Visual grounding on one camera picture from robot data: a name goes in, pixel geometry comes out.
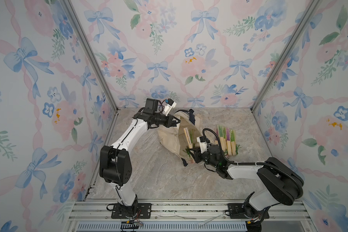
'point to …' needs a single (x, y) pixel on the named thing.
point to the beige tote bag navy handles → (173, 139)
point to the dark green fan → (191, 133)
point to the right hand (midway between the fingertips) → (190, 148)
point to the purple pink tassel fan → (229, 147)
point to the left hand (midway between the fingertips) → (180, 120)
